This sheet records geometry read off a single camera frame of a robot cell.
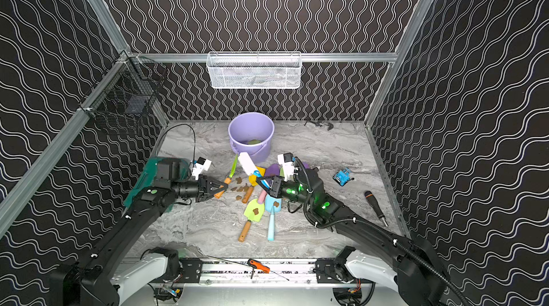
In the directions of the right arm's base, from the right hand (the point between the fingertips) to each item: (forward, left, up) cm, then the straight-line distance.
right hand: (257, 180), depth 70 cm
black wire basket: (+45, +61, +4) cm, 76 cm away
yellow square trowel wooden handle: (+14, +5, -23) cm, 28 cm away
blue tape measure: (+14, -35, -20) cm, 43 cm away
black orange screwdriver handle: (+5, -46, -23) cm, 51 cm away
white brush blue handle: (+6, +3, -1) cm, 7 cm away
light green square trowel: (-1, +3, -24) cm, 24 cm away
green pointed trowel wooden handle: (+2, +11, -4) cm, 12 cm away
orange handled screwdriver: (-20, 0, -24) cm, 31 cm away
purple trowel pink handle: (+19, -4, -22) cm, 29 cm away
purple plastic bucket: (+39, +7, -19) cm, 44 cm away
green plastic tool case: (+13, +52, -19) cm, 57 cm away
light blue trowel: (+2, -4, -24) cm, 24 cm away
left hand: (-2, +9, -3) cm, 10 cm away
